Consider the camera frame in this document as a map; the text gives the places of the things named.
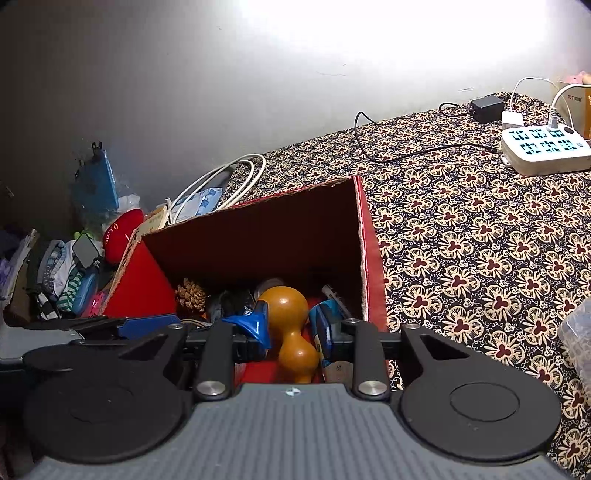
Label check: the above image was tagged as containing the white power strip cable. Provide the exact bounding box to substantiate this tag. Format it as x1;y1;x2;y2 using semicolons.
549;85;580;131

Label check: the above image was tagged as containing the blue oblong case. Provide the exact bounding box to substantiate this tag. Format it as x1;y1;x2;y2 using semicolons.
74;268;100;315

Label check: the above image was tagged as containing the black power adapter with cable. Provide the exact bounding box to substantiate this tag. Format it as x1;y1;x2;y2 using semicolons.
353;102;502;163

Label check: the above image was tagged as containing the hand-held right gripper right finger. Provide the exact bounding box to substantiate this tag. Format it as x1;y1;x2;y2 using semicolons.
308;302;477;401

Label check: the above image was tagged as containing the brown pine cone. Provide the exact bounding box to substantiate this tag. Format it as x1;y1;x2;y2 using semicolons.
176;277;208;312

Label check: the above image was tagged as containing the coiled white cable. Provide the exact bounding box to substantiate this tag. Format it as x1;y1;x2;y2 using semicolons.
166;154;267;219

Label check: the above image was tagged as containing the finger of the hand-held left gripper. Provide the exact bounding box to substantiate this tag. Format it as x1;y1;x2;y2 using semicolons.
23;315;182;343

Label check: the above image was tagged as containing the small handheld mirror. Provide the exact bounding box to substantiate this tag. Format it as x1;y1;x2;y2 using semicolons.
73;233;103;271

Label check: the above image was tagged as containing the clear plastic case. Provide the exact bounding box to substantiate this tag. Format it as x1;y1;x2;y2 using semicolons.
556;295;591;388

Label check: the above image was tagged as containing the floral patterned tablecloth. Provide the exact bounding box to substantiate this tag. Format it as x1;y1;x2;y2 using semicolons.
222;92;591;476

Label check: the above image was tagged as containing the blue hanging pouch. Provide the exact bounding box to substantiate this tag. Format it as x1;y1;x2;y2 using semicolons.
71;143;121;217

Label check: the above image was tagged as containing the white plastic bag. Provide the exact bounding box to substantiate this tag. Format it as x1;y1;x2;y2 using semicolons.
116;194;140;219

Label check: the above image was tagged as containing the striped cloth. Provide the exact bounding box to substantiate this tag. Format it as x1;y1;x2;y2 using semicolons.
39;240;86;320

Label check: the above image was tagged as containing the red cardboard box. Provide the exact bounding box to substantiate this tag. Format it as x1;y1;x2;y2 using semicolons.
99;175;391;385

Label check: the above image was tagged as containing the blue and white packet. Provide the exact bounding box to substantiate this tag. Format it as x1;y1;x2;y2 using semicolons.
173;187;222;220

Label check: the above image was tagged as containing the pink plastic item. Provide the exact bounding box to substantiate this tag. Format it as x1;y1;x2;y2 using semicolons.
90;286;110;315

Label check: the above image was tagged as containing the white power strip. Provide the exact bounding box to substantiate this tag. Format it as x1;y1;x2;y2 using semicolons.
501;126;591;176

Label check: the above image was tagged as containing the white charger cable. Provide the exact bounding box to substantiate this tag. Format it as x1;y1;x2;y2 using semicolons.
512;76;561;112

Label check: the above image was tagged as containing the white marker pen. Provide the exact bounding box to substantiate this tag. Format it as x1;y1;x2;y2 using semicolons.
321;284;352;319

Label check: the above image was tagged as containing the yellow printed card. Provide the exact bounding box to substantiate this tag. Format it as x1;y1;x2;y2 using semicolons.
113;205;168;287

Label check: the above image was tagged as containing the wooden gourd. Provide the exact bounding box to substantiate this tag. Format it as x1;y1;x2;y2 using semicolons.
256;286;320;384

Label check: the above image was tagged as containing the red plush cushion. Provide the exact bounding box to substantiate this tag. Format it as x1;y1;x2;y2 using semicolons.
102;209;145;265

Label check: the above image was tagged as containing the dark shiny object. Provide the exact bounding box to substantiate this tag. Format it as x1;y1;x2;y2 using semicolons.
208;290;257;322

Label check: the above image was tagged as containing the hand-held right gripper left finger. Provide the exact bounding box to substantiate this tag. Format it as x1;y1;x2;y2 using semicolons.
115;300;271;401

